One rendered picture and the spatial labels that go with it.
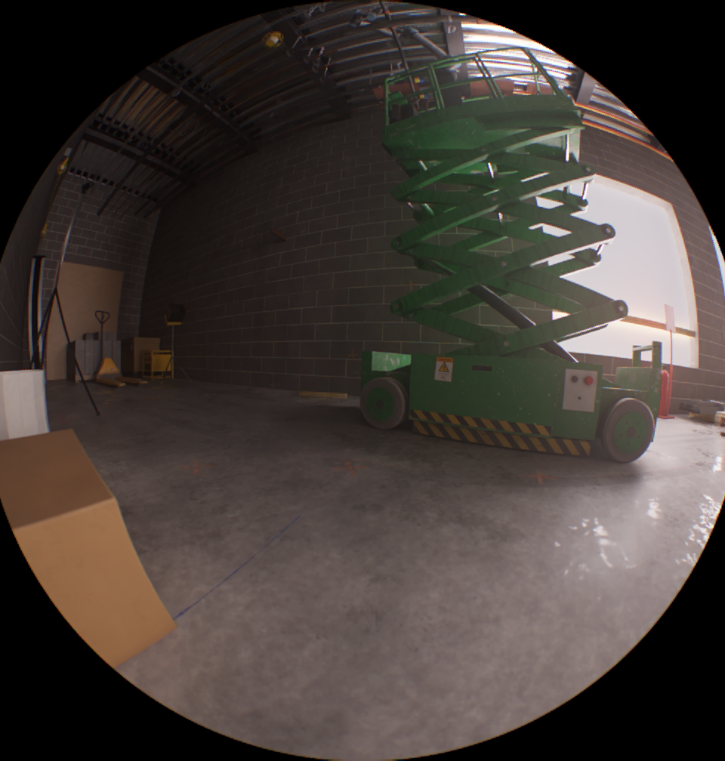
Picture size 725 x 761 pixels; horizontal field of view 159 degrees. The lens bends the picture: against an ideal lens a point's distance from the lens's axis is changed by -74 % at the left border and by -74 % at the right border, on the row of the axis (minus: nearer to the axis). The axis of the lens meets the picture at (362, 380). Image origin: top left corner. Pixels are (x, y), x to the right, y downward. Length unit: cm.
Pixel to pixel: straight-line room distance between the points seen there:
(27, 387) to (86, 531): 74
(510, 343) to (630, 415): 74
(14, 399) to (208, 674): 87
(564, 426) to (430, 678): 119
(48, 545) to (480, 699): 52
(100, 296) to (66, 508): 673
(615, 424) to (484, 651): 114
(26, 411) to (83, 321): 586
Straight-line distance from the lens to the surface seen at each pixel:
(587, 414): 139
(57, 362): 672
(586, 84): 488
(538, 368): 128
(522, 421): 130
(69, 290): 689
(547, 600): 58
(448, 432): 140
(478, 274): 155
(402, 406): 145
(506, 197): 177
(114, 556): 38
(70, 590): 40
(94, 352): 555
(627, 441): 144
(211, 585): 56
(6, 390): 103
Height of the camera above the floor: 40
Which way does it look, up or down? 5 degrees down
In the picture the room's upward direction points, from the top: 2 degrees clockwise
